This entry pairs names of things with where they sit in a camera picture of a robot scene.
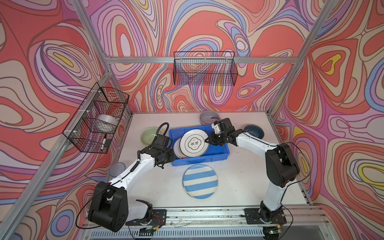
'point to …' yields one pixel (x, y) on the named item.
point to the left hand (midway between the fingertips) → (174, 155)
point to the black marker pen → (104, 142)
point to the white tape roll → (107, 119)
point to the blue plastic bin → (213, 153)
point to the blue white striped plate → (200, 181)
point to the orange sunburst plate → (176, 148)
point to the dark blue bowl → (254, 130)
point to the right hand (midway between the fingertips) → (206, 143)
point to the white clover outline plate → (192, 143)
